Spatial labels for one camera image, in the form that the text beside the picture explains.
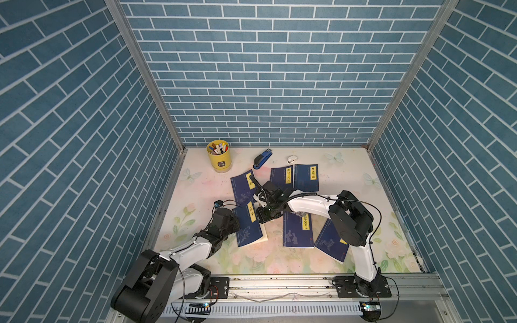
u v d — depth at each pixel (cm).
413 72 88
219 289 73
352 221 52
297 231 87
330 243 84
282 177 105
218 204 81
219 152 104
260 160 111
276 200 73
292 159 114
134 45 79
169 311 45
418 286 76
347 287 74
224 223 69
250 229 86
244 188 101
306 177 105
